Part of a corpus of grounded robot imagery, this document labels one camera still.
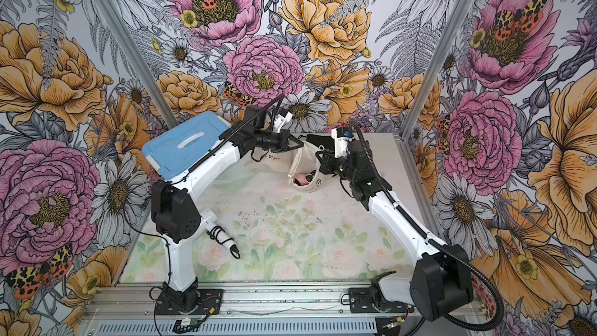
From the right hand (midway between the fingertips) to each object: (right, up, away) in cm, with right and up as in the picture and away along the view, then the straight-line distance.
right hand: (316, 158), depth 79 cm
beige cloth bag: (-11, -2, +29) cm, 31 cm away
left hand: (-5, +3, +3) cm, 7 cm away
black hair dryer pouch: (+4, +6, +1) cm, 7 cm away
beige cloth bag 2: (-3, -1, +6) cm, 7 cm away
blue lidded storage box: (-58, +2, +17) cm, 61 cm away
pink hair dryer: (-4, -7, +5) cm, 10 cm away
